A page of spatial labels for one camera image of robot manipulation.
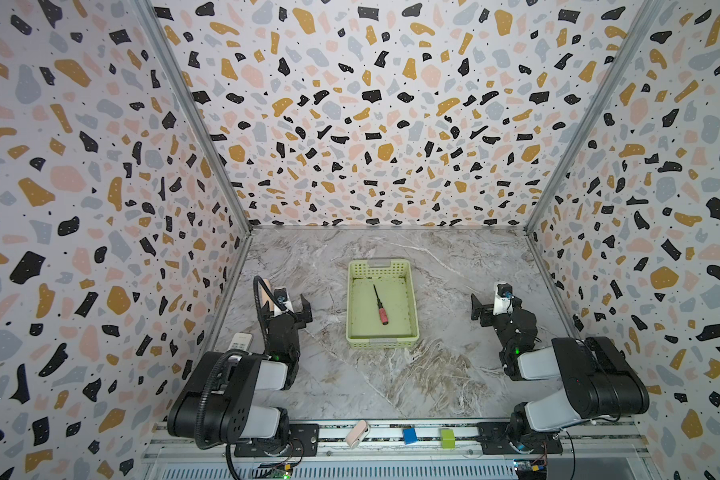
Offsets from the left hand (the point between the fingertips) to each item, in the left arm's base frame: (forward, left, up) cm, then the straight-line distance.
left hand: (284, 295), depth 87 cm
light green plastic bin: (+13, -34, -14) cm, 39 cm away
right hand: (+2, -61, 0) cm, 61 cm away
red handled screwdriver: (+1, -29, -12) cm, 31 cm away
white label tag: (-9, +14, -11) cm, 20 cm away
